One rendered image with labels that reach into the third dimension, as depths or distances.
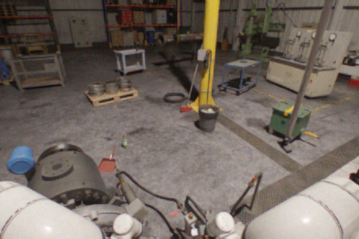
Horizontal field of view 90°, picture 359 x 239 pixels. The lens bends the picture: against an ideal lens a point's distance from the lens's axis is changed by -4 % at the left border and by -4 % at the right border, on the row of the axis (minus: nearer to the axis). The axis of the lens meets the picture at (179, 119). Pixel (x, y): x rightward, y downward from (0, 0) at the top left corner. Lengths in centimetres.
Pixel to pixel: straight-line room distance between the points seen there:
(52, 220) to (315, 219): 49
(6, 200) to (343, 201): 69
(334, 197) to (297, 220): 11
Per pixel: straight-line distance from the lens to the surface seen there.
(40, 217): 46
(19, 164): 178
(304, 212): 46
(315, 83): 614
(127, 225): 98
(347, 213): 53
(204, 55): 407
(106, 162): 308
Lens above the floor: 190
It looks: 28 degrees down
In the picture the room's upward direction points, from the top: 1 degrees clockwise
